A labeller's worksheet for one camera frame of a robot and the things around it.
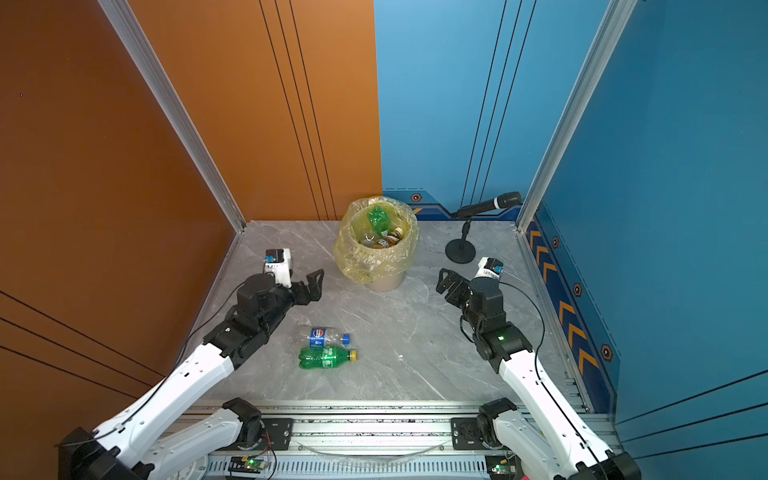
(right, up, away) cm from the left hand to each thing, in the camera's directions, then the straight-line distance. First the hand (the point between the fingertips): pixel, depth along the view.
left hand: (310, 266), depth 76 cm
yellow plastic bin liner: (+15, 0, +5) cm, 16 cm away
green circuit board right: (+47, -48, -5) cm, 68 cm away
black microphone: (+52, +18, +9) cm, 56 cm away
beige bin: (+20, -8, +23) cm, 32 cm away
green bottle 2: (+3, -25, +5) cm, 26 cm away
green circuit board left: (-13, -47, -5) cm, 49 cm away
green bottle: (+18, +13, +7) cm, 23 cm away
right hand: (+36, -3, +2) cm, 36 cm away
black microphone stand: (+47, +4, +35) cm, 59 cm away
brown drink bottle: (+21, +7, +16) cm, 27 cm away
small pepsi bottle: (+2, -21, +8) cm, 22 cm away
